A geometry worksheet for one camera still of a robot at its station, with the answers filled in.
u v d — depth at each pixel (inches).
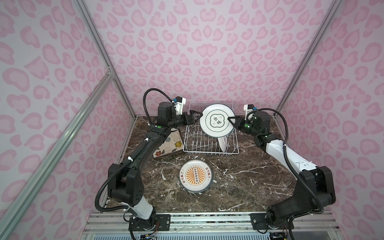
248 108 29.8
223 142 35.5
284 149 21.0
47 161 21.0
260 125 25.3
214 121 32.3
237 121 30.8
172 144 39.5
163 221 28.9
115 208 18.1
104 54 33.1
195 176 34.6
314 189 16.8
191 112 27.3
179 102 28.2
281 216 24.7
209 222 29.5
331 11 27.8
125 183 17.4
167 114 25.0
